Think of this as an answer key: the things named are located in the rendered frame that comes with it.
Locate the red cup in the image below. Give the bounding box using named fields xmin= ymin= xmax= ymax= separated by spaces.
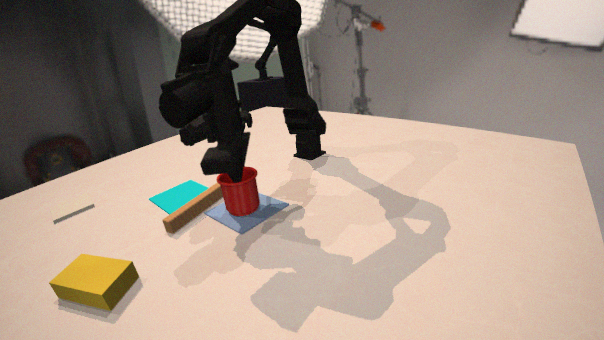
xmin=216 ymin=167 xmax=259 ymax=216

